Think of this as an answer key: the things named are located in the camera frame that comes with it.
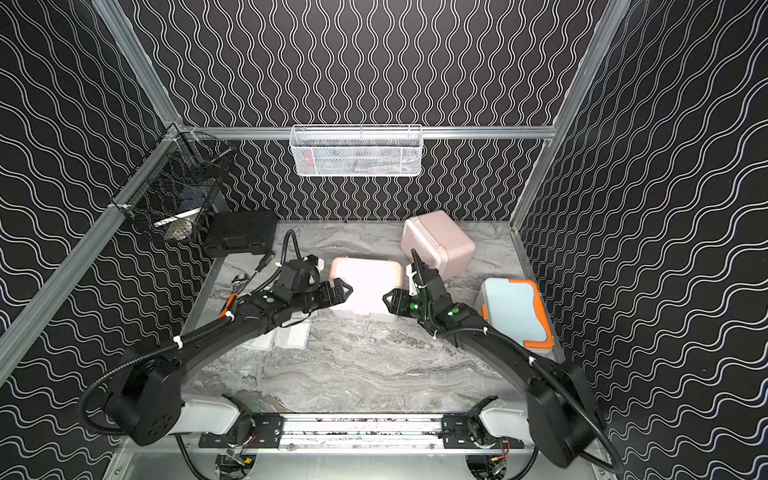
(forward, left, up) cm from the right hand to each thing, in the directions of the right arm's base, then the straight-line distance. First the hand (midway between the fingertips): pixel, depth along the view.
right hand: (390, 299), depth 83 cm
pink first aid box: (+19, -16, +2) cm, 25 cm away
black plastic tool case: (+33, +52, -8) cm, 62 cm away
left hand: (+2, +13, +2) cm, 13 cm away
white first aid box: (+5, +6, +3) cm, 8 cm away
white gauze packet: (-5, +29, -12) cm, 32 cm away
